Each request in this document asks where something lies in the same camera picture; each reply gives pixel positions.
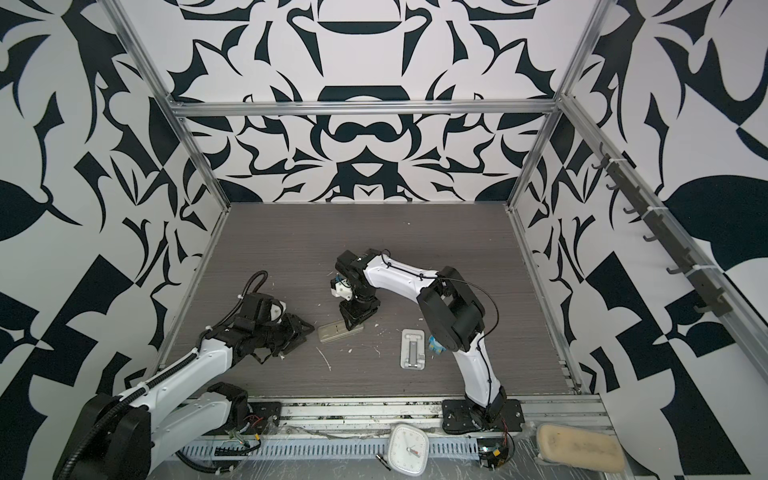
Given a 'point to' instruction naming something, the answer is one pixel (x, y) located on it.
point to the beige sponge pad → (579, 448)
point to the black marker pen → (383, 461)
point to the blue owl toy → (435, 345)
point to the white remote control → (334, 330)
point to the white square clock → (408, 449)
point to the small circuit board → (492, 452)
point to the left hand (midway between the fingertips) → (313, 327)
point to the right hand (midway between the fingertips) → (353, 322)
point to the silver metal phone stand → (413, 349)
